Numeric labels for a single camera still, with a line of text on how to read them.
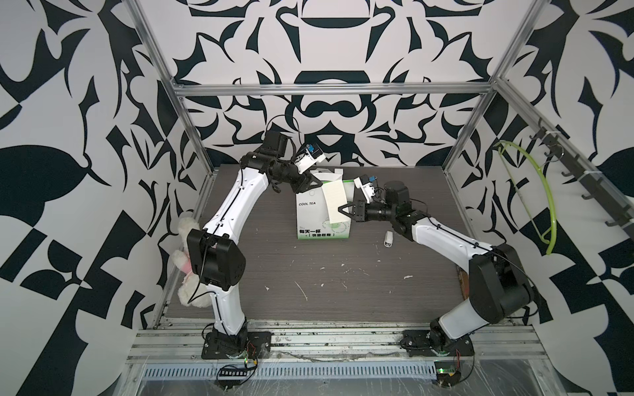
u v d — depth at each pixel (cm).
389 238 94
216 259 48
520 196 79
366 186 77
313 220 89
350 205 80
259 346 74
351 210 81
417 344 74
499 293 45
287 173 69
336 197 81
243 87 93
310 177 72
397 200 67
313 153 69
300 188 72
